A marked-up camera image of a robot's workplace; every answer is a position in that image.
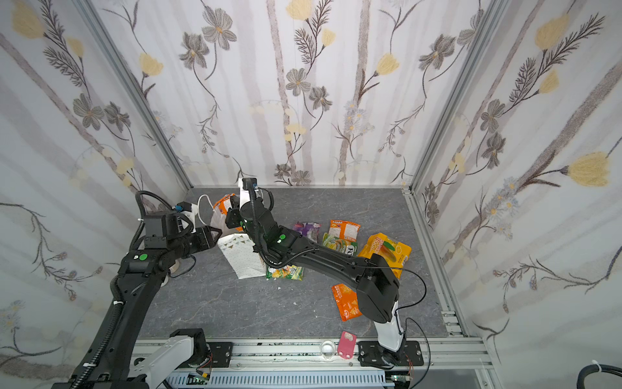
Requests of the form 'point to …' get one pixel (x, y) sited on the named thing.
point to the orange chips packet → (347, 301)
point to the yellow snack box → (394, 254)
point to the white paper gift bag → (237, 248)
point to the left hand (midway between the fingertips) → (214, 225)
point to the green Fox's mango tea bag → (291, 271)
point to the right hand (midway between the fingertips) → (222, 189)
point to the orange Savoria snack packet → (224, 203)
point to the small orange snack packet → (344, 229)
